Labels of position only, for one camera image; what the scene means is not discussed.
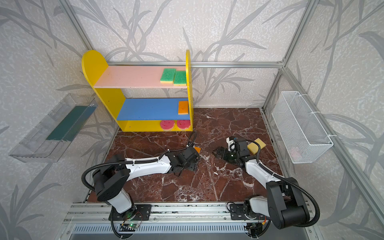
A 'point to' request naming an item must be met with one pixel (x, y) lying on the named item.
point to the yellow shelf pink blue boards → (142, 114)
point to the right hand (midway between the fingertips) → (218, 149)
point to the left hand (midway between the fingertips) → (194, 158)
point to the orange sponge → (183, 107)
